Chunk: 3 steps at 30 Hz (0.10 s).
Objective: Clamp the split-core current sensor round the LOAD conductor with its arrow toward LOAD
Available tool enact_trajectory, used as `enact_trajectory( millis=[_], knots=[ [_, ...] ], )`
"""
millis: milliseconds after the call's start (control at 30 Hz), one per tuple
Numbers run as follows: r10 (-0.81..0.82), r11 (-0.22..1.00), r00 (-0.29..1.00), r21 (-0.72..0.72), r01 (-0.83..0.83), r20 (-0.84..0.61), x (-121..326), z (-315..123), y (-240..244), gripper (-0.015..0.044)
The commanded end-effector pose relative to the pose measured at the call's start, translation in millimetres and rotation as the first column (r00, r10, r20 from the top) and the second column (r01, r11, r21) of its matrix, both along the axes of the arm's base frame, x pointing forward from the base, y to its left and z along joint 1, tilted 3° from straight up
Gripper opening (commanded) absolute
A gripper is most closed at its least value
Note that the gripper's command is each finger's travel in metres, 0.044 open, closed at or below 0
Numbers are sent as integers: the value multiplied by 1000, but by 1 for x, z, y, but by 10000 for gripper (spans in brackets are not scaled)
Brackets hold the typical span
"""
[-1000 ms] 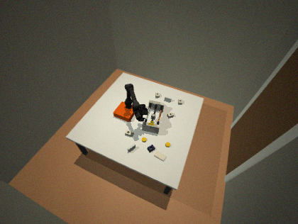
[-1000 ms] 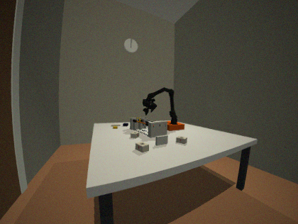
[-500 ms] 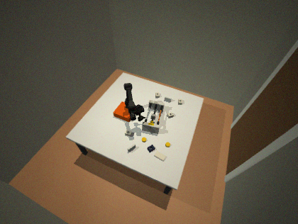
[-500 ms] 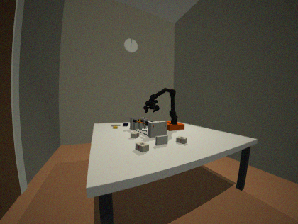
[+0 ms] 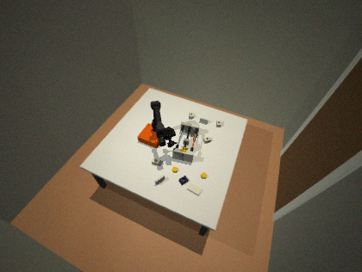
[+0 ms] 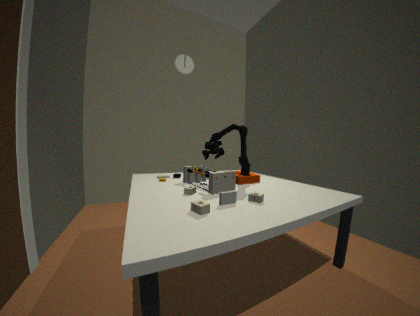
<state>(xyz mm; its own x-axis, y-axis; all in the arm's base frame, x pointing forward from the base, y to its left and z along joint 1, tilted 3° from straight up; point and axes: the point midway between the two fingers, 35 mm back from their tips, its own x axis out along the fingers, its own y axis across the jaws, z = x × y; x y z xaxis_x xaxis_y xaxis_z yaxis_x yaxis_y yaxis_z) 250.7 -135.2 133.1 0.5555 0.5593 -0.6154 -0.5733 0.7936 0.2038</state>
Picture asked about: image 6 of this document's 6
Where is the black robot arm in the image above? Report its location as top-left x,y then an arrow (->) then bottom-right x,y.
205,124 -> 251,176

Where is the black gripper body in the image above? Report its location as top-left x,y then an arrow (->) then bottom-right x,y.
202,145 -> 225,156

